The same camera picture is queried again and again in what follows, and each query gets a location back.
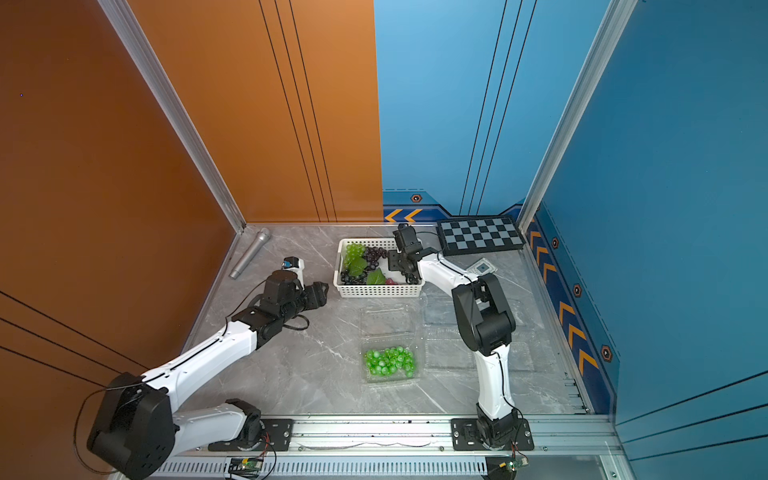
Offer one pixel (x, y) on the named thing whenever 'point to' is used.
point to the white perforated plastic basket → (402, 290)
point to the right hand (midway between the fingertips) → (398, 257)
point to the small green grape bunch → (353, 251)
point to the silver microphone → (259, 240)
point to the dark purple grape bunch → (372, 255)
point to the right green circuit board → (514, 463)
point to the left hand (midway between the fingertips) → (322, 283)
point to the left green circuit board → (245, 467)
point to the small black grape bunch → (349, 279)
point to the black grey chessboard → (479, 235)
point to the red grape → (390, 281)
